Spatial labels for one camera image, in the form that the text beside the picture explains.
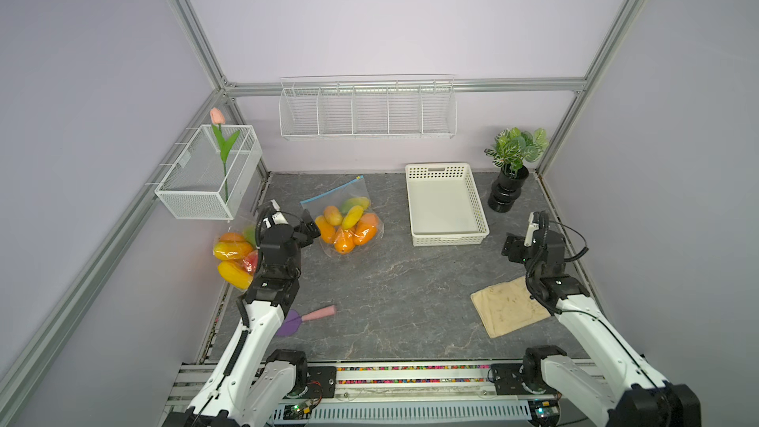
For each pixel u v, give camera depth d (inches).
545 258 24.2
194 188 30.4
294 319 33.2
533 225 28.9
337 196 42.7
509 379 29.1
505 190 39.9
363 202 42.2
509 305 34.1
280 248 21.7
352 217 38.2
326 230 38.2
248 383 17.5
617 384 16.6
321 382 29.0
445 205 42.2
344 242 35.9
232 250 31.8
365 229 36.7
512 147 35.9
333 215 38.7
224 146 31.7
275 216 25.8
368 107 38.7
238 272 31.7
